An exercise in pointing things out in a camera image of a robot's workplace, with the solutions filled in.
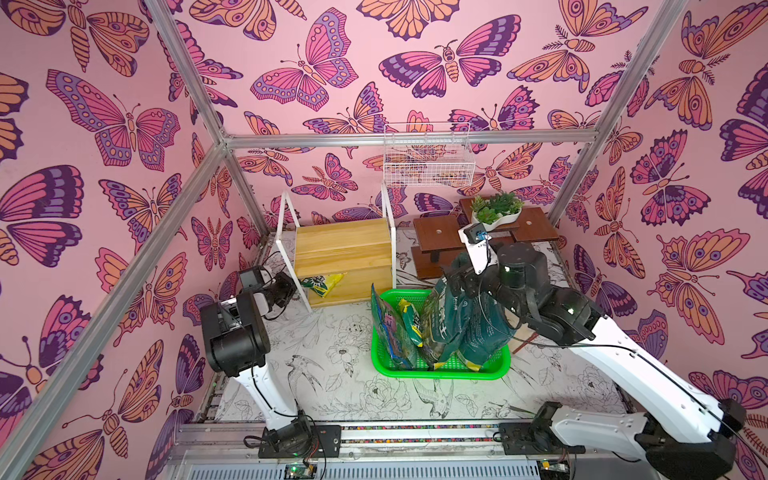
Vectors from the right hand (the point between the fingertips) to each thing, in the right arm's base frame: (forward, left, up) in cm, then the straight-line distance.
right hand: (455, 257), depth 65 cm
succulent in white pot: (+24, -17, -7) cm, 30 cm away
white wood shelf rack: (+15, +23, -16) cm, 32 cm away
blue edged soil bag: (-9, +13, -20) cm, 26 cm away
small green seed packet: (+12, +37, -30) cm, 50 cm away
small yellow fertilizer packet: (-4, +8, -23) cm, 25 cm away
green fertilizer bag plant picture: (-8, +2, -11) cm, 14 cm away
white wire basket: (+51, +2, -10) cm, 52 cm away
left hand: (+17, +45, -31) cm, 57 cm away
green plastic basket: (-12, -4, -36) cm, 38 cm away
